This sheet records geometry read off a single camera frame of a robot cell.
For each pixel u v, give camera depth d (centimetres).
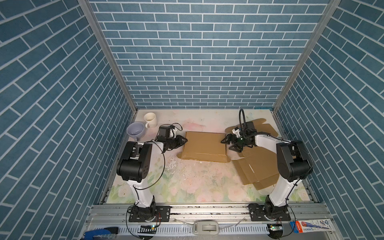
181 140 90
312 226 70
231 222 72
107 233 69
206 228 68
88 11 71
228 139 87
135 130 105
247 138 75
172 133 86
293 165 50
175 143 88
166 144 76
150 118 104
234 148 88
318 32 79
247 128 80
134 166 49
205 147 93
